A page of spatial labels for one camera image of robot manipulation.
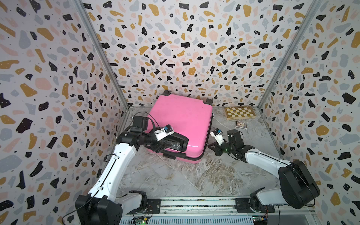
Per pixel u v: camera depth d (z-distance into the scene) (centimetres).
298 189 43
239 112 117
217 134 77
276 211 74
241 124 109
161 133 64
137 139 52
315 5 71
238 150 67
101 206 37
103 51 87
